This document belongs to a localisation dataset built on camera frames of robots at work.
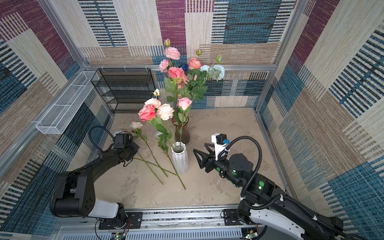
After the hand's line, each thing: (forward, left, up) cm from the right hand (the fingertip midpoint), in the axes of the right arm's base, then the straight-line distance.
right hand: (199, 150), depth 62 cm
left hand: (+19, +37, -24) cm, 48 cm away
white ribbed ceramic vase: (+3, +9, -12) cm, 15 cm away
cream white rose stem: (+37, +42, -28) cm, 62 cm away
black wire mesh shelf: (+58, +50, -13) cm, 78 cm away
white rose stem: (+24, +22, -25) cm, 41 cm away
